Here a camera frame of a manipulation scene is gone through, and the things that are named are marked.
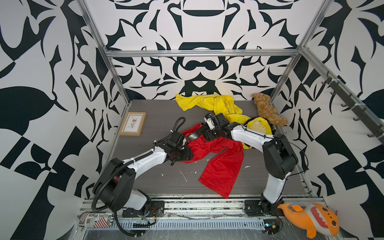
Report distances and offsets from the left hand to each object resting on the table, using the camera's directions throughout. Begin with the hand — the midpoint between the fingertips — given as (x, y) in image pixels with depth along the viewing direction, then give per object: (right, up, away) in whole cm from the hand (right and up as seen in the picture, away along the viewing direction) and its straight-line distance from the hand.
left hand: (189, 153), depth 87 cm
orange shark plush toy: (+55, -23, -22) cm, 63 cm away
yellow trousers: (+28, +29, +25) cm, 47 cm away
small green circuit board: (+39, -30, -16) cm, 52 cm away
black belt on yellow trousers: (+57, +12, +15) cm, 60 cm away
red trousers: (+19, -12, -2) cm, 23 cm away
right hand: (+11, +13, +8) cm, 19 cm away
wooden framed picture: (-40, +16, +19) cm, 47 cm away
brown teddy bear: (+53, +26, +18) cm, 62 cm away
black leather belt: (+4, +11, +1) cm, 12 cm away
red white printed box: (-42, -26, -18) cm, 52 cm away
